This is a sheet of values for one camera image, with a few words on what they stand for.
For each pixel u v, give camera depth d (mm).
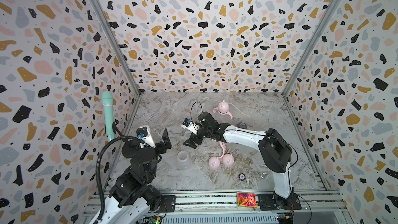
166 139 605
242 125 1010
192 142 775
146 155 476
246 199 744
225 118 1036
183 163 780
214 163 821
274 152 505
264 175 812
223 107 922
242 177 822
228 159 834
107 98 695
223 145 917
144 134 537
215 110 1001
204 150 900
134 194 463
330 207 743
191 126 748
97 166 411
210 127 703
